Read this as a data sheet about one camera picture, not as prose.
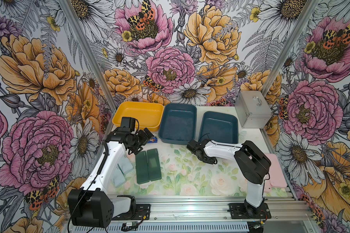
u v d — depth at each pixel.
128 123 0.62
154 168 0.89
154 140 1.00
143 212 0.73
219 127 1.15
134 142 0.66
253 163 0.50
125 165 0.88
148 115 1.18
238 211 0.74
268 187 0.79
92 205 0.39
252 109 1.07
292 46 0.85
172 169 0.90
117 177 0.84
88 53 0.88
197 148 0.71
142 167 0.88
